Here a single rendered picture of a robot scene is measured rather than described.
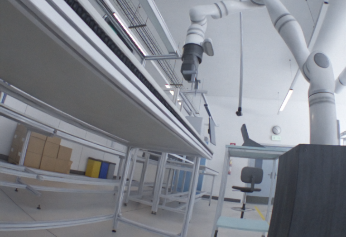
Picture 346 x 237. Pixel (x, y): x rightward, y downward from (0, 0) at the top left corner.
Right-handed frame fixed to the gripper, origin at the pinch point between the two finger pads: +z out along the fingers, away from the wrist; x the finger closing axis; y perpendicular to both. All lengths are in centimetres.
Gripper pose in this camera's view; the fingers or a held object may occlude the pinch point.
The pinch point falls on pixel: (193, 93)
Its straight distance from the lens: 65.1
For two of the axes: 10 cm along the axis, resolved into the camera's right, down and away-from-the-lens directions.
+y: -9.4, -0.6, 3.5
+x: -3.0, -3.5, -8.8
